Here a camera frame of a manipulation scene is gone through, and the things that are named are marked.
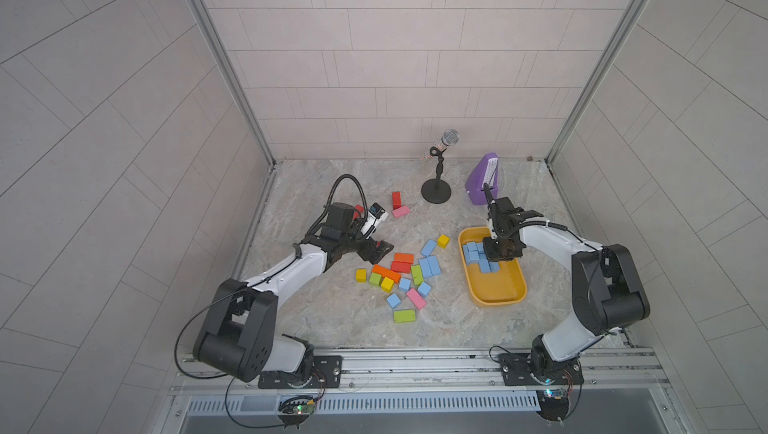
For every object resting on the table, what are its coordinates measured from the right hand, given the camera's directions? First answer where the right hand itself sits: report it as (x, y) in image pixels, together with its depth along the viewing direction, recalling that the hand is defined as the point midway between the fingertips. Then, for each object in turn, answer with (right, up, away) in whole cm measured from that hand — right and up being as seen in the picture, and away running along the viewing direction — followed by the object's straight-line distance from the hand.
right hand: (490, 253), depth 92 cm
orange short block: (-27, -1, -1) cm, 27 cm away
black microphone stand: (-15, +19, +15) cm, 29 cm away
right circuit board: (+8, -30, -22) cm, 38 cm away
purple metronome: (-1, +25, +4) cm, 26 cm away
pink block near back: (-28, +12, +10) cm, 32 cm away
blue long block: (-3, -3, -4) cm, 6 cm away
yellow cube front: (-32, -7, -8) cm, 34 cm away
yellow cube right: (-15, +4, +1) cm, 15 cm away
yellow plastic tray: (+1, -7, -8) cm, 11 cm away
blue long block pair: (-21, -3, -5) cm, 21 cm away
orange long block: (-33, -4, -5) cm, 33 cm away
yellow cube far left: (-39, -5, -7) cm, 40 cm away
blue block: (-6, +2, -3) cm, 7 cm away
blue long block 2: (-1, -3, -6) cm, 6 cm away
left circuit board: (-52, -28, -27) cm, 64 cm away
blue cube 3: (-21, -8, -9) cm, 25 cm away
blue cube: (-27, -7, -8) cm, 29 cm away
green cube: (-35, -6, -7) cm, 37 cm away
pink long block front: (-24, -10, -9) cm, 28 cm away
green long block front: (-28, -14, -13) cm, 34 cm away
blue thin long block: (-8, +1, -3) cm, 9 cm away
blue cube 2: (-30, -10, -11) cm, 34 cm away
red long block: (-28, -3, -3) cm, 28 cm away
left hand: (-32, +7, -5) cm, 34 cm away
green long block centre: (-23, -5, -5) cm, 24 cm away
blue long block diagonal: (-19, +2, +1) cm, 19 cm away
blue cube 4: (-6, 0, -3) cm, 7 cm away
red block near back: (-29, +16, +12) cm, 35 cm away
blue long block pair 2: (-18, -3, -3) cm, 18 cm away
